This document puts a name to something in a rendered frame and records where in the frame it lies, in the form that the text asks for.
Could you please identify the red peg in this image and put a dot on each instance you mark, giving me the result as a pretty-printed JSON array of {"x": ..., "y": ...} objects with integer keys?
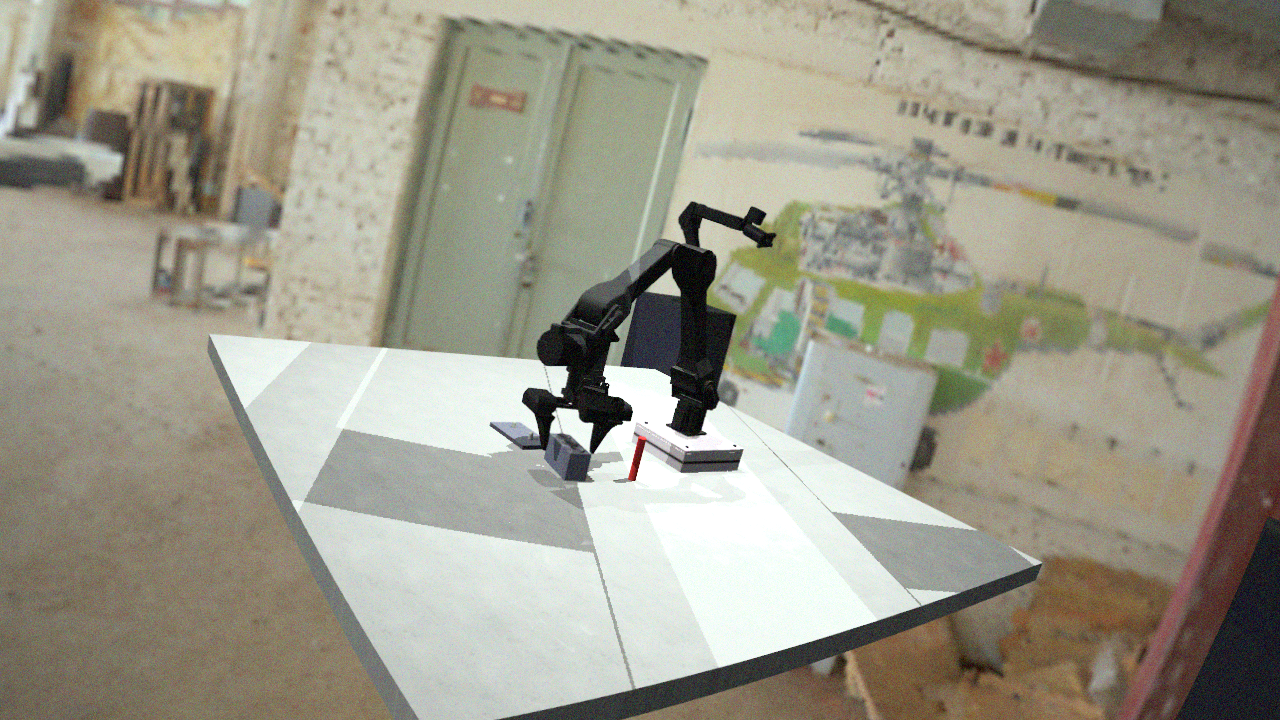
[{"x": 637, "y": 458}]

